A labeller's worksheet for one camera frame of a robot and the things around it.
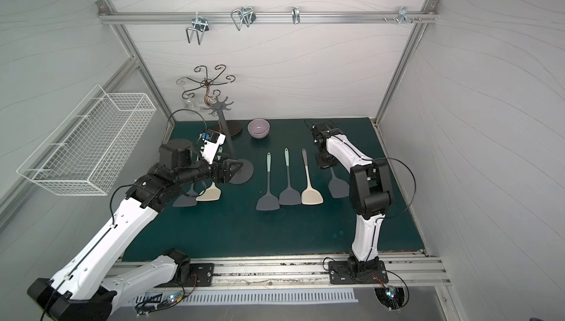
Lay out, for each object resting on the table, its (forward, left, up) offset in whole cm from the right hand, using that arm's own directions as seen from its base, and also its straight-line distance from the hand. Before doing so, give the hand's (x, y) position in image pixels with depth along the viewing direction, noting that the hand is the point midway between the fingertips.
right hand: (333, 162), depth 94 cm
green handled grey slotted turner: (-10, -2, -4) cm, 10 cm away
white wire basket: (-17, +83, +25) cm, 88 cm away
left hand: (-16, +36, +22) cm, 45 cm away
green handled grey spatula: (-17, +27, -6) cm, 33 cm away
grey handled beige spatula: (-13, +10, -7) cm, 18 cm away
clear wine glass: (+21, +67, +14) cm, 71 cm away
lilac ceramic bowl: (+22, +37, -3) cm, 43 cm away
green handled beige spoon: (-14, +53, -7) cm, 56 cm away
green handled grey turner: (-14, +19, -6) cm, 24 cm away
